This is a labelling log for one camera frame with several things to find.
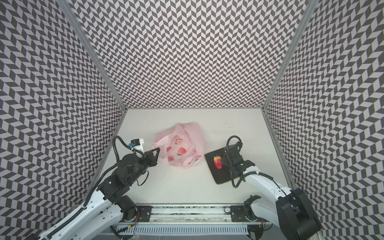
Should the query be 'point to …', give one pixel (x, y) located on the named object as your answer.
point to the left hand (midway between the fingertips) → (160, 150)
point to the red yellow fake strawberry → (218, 162)
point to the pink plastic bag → (181, 145)
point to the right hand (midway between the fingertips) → (226, 161)
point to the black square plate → (220, 175)
